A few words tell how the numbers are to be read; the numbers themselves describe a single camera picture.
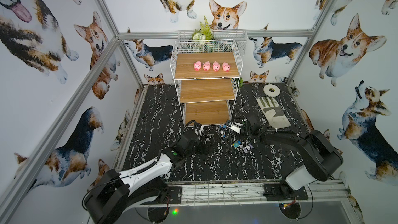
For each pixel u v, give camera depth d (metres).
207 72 0.70
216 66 0.69
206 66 0.69
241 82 1.04
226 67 0.69
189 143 0.63
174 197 0.73
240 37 0.93
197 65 0.70
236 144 0.89
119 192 0.41
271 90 1.17
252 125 0.72
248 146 0.86
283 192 0.68
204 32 0.82
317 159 0.45
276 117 1.01
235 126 0.80
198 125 0.73
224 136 0.93
